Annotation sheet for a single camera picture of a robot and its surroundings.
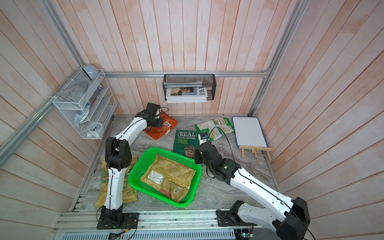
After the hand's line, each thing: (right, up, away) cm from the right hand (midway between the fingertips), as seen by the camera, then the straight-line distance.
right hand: (197, 147), depth 78 cm
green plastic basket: (-34, -15, +6) cm, 38 cm away
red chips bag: (-25, +7, +18) cm, 32 cm away
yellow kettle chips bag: (-38, -26, +2) cm, 46 cm away
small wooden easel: (+40, -4, +21) cm, 45 cm away
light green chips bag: (+16, +10, +33) cm, 38 cm away
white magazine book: (+1, +32, +15) cm, 35 cm away
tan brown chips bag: (-15, -19, +6) cm, 25 cm away
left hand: (-25, +14, +25) cm, 38 cm away
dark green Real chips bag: (-7, 0, +26) cm, 27 cm away
